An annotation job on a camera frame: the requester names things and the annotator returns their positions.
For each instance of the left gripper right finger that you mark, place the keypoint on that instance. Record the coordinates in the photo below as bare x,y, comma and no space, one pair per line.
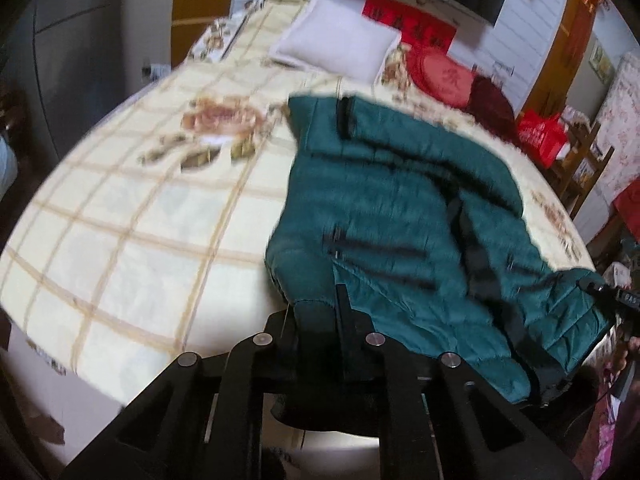
448,424

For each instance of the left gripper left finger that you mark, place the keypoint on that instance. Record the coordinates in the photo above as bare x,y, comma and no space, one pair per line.
201,418

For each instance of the green quilted down jacket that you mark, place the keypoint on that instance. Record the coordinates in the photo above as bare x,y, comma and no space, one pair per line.
425,229

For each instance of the wooden shelf rack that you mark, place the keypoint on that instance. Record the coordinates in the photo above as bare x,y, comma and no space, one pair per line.
574,177

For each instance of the floral checked bed cover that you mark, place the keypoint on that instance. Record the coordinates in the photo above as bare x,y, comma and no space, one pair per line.
149,238

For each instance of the red shopping bag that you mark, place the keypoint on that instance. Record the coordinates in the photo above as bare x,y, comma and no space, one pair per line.
541,138

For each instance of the dark red velvet cushion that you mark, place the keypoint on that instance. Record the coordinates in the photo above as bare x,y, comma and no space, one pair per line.
491,109

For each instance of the red heart-shaped cushion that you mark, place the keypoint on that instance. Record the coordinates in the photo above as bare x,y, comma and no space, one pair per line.
440,77

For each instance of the red banner with characters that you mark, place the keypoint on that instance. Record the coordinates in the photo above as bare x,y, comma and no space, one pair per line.
418,28

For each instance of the white square pillow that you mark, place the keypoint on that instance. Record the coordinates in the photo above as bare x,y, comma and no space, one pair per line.
331,38

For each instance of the red hanging wall ornament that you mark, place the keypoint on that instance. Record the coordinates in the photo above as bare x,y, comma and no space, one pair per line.
580,31

